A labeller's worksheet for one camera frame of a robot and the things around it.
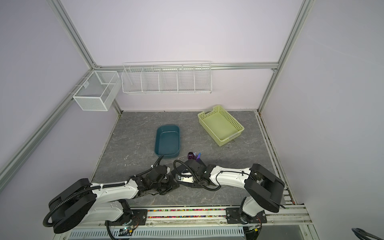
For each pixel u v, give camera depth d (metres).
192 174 0.65
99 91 0.97
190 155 0.94
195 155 0.96
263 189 0.43
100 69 0.94
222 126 1.14
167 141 1.01
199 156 0.96
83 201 0.43
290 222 0.74
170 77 0.98
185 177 0.72
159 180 0.69
